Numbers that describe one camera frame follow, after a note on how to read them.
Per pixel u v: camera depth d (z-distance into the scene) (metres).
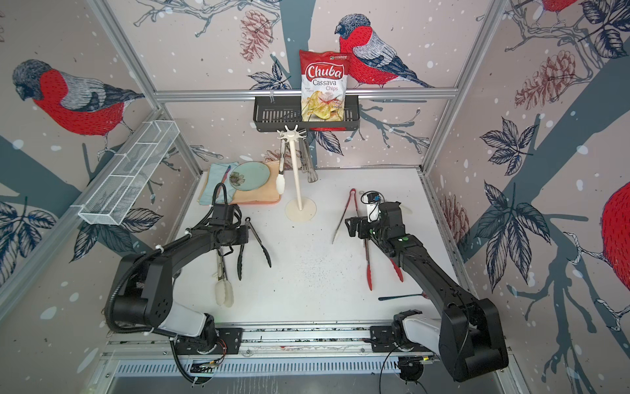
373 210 0.73
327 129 0.92
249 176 1.20
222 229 0.70
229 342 0.73
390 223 0.64
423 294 0.83
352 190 1.13
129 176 0.77
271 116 0.95
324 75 0.83
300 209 1.05
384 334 0.75
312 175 0.92
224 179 1.18
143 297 0.44
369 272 0.86
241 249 0.90
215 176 1.18
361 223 0.74
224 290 0.81
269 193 1.13
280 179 0.86
